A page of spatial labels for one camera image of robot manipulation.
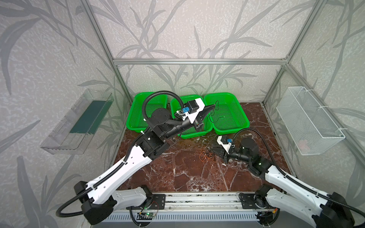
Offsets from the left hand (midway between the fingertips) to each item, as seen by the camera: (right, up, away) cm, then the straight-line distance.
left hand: (214, 103), depth 50 cm
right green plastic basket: (+20, -5, +63) cm, 66 cm away
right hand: (+3, -19, +25) cm, 32 cm away
